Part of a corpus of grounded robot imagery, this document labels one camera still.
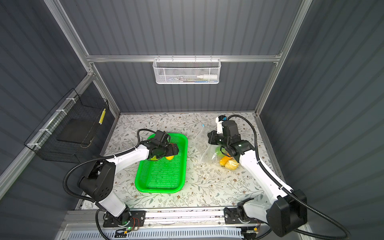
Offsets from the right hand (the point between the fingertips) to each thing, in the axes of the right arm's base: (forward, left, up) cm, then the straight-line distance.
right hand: (209, 135), depth 79 cm
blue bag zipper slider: (+26, +3, -22) cm, 34 cm away
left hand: (0, +22, -17) cm, 27 cm away
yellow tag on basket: (+10, +60, +5) cm, 61 cm away
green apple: (-3, -6, -12) cm, 14 cm away
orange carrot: (-5, -10, -18) cm, 21 cm away
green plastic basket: (-14, +26, -22) cm, 37 cm away
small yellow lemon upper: (-4, +23, -17) cm, 29 cm away
